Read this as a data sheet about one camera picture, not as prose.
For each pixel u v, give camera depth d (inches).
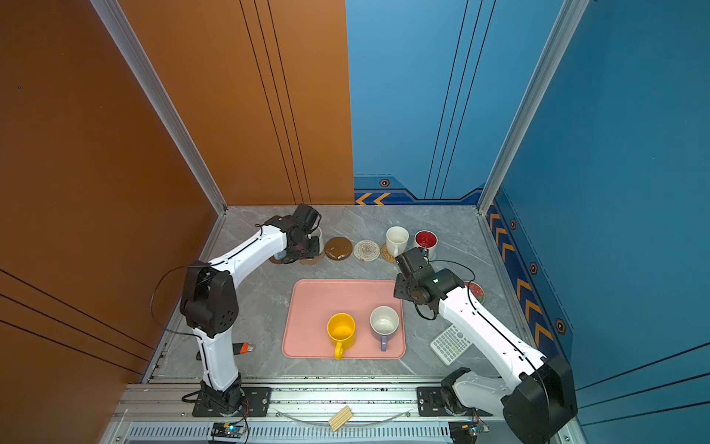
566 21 28.0
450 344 32.5
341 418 27.8
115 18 27.5
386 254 40.6
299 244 28.6
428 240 39.1
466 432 27.5
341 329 33.5
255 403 28.9
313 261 40.0
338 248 41.5
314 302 36.6
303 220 29.3
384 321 33.9
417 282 23.1
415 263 23.7
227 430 27.9
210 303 20.1
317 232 31.2
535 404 14.8
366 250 41.5
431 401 28.5
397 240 39.0
